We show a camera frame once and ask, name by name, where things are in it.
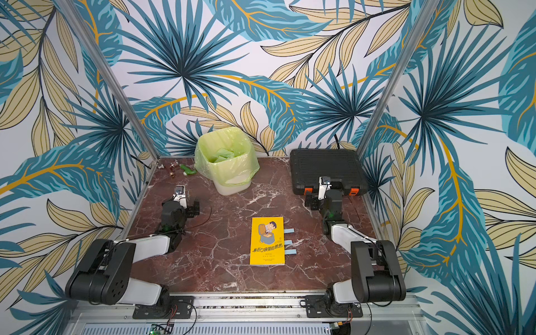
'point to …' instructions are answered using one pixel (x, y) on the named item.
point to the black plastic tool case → (343, 167)
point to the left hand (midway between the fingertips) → (184, 198)
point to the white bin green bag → (226, 156)
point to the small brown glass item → (172, 170)
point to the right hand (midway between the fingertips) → (319, 190)
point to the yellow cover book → (267, 241)
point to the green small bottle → (187, 171)
